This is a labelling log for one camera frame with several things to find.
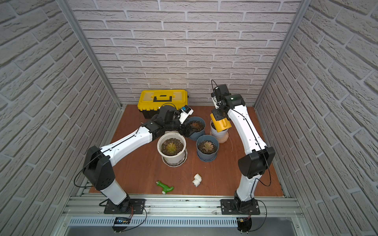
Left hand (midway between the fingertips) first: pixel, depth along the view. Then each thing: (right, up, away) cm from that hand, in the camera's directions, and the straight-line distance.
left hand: (189, 119), depth 81 cm
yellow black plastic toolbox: (-28, +12, +19) cm, 36 cm away
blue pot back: (+5, -4, +15) cm, 16 cm away
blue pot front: (+11, -17, +5) cm, 20 cm away
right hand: (+20, +3, 0) cm, 20 cm away
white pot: (+21, -11, +13) cm, 27 cm away
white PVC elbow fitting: (+5, -35, 0) cm, 35 cm away
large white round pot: (-10, -16, +4) cm, 19 cm away
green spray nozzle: (-13, -39, -2) cm, 41 cm away
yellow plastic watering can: (+18, -3, +1) cm, 19 cm away
